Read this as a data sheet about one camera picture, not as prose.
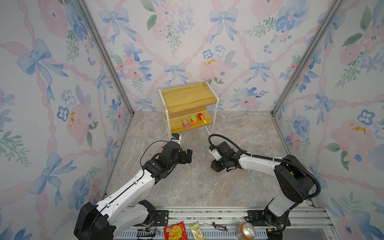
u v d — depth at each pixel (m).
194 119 0.92
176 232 0.69
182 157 0.70
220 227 0.71
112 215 0.41
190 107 0.78
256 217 0.74
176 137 0.69
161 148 0.58
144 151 0.98
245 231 0.62
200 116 0.94
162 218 0.74
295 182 0.46
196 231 0.69
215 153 0.83
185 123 0.90
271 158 0.52
